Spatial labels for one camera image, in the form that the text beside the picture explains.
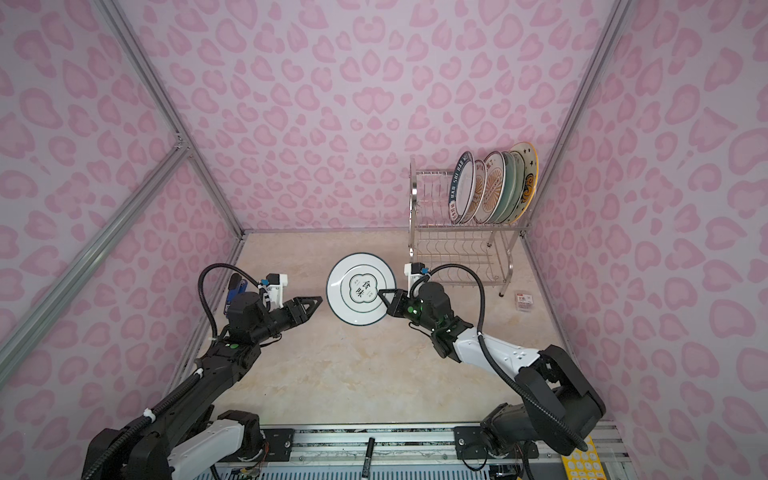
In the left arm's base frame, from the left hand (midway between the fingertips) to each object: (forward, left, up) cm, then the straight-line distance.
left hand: (319, 298), depth 79 cm
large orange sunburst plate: (+22, -47, +18) cm, 55 cm away
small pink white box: (+8, -62, -18) cm, 65 cm away
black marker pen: (-34, -13, -18) cm, 40 cm away
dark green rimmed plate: (+27, -40, +13) cm, 50 cm away
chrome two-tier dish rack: (+26, -47, -15) cm, 56 cm away
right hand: (+1, -16, +1) cm, 16 cm away
